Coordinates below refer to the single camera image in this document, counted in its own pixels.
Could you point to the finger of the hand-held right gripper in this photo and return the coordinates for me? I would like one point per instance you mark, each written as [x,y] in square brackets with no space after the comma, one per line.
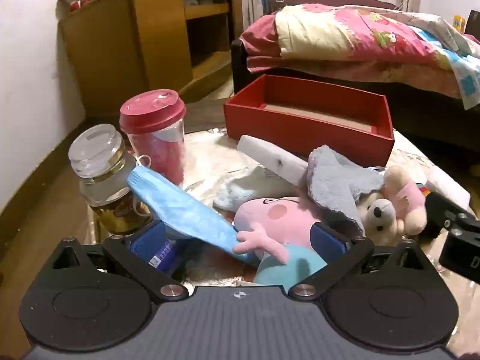
[442,210]

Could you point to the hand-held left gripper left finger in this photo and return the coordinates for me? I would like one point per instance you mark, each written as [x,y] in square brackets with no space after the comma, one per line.
[144,243]

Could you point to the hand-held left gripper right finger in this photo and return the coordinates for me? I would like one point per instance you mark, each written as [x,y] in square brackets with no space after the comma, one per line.
[330,238]

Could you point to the white tube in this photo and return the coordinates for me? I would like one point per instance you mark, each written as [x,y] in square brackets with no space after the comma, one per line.
[446,185]

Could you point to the blue face mask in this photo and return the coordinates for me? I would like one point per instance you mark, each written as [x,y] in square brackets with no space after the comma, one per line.
[180,210]

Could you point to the white and pink bear plush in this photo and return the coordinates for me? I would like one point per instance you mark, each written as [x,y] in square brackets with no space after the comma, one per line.
[378,213]

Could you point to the grey-blue towel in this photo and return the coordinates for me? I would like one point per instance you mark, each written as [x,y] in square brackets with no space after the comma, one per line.
[337,183]

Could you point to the pink pig plush toy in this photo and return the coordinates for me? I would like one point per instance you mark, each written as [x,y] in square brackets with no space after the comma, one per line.
[270,213]

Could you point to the light green washcloth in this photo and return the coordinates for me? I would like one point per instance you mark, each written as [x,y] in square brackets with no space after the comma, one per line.
[247,191]

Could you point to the white sponge block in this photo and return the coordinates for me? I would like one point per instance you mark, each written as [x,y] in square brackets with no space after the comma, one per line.
[270,153]

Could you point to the red cardboard box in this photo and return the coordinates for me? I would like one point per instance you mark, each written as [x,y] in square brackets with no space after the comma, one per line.
[300,127]

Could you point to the blue drink can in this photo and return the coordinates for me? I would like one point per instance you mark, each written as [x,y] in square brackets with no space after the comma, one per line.
[165,258]

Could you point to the glass coffee jar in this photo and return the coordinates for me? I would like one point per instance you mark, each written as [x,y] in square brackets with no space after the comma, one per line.
[101,180]

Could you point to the clear cup with pink lid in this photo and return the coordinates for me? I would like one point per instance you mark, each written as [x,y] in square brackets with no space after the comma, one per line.
[157,146]

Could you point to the small yellow toy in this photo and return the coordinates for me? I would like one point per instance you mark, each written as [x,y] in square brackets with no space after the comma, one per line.
[459,23]

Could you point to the wooden cabinet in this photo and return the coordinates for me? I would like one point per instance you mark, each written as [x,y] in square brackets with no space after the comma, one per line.
[112,52]

